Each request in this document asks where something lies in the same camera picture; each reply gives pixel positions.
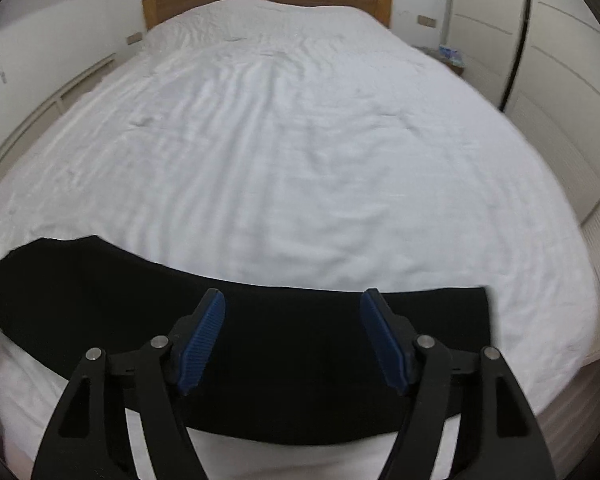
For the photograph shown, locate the wall switch plate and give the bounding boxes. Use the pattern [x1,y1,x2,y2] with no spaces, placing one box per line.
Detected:
[417,15,437,28]
[126,32,143,46]

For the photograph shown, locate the bedside table with items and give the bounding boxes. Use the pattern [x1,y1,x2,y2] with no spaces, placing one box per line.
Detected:
[418,46,466,76]

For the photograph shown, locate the white wardrobe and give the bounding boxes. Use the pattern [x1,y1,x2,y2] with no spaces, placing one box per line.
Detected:
[445,0,600,221]

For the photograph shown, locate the black pants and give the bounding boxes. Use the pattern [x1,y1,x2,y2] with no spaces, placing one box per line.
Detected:
[0,235,494,447]

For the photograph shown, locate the left wall switch plate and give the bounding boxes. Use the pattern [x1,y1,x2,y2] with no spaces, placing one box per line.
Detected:
[126,32,143,46]

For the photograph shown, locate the white bed sheet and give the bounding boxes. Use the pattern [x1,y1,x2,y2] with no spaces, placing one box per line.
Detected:
[0,0,600,480]

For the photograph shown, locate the right wall switch plate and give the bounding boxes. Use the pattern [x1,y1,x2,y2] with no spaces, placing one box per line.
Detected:
[417,15,437,28]

